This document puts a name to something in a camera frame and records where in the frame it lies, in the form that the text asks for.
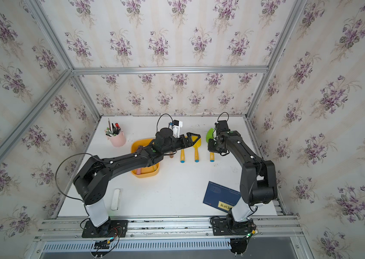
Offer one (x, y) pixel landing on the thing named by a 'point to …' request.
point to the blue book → (221, 197)
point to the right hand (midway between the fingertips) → (213, 148)
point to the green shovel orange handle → (209, 135)
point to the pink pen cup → (119, 140)
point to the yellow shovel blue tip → (182, 156)
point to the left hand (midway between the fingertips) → (197, 139)
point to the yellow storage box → (151, 171)
